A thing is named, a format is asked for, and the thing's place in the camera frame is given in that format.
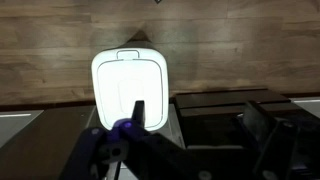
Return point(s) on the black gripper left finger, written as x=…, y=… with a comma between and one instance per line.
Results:
x=153, y=150

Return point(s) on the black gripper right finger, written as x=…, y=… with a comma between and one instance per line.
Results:
x=283, y=146

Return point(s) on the light grey panel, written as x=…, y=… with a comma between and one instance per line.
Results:
x=15, y=125
x=308, y=105

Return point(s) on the black rectangular box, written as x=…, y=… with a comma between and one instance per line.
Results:
x=213, y=116

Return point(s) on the white plastic container lid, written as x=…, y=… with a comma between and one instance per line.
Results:
x=130, y=83

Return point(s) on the dark brown board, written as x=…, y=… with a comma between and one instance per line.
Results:
x=40, y=146

